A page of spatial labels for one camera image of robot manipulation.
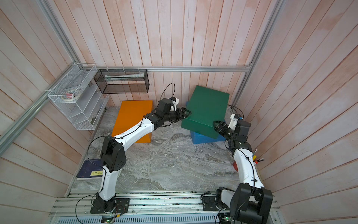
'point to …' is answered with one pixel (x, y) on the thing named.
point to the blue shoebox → (198, 138)
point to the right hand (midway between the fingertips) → (216, 123)
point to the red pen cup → (235, 165)
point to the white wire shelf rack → (85, 111)
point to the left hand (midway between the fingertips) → (189, 116)
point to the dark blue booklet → (91, 168)
